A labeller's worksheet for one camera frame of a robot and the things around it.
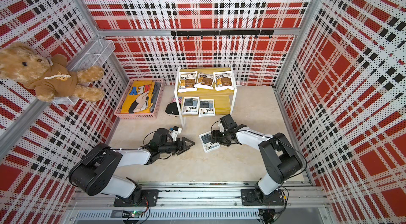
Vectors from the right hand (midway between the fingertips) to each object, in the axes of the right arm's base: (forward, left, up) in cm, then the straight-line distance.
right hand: (215, 140), depth 89 cm
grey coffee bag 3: (-2, +5, -3) cm, 6 cm away
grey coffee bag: (+15, +14, +14) cm, 24 cm away
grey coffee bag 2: (+13, +5, +13) cm, 19 cm away
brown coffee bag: (+16, +13, +32) cm, 38 cm away
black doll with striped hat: (+22, +28, +2) cm, 36 cm away
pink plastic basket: (+41, +41, +4) cm, 58 cm away
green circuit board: (-35, +36, -1) cm, 50 cm away
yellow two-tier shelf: (+11, +4, +29) cm, 31 cm away
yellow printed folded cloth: (+28, +51, +4) cm, 59 cm away
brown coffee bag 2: (+15, +5, +32) cm, 36 cm away
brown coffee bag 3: (+16, -4, +31) cm, 36 cm away
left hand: (-4, +12, +2) cm, 13 cm away
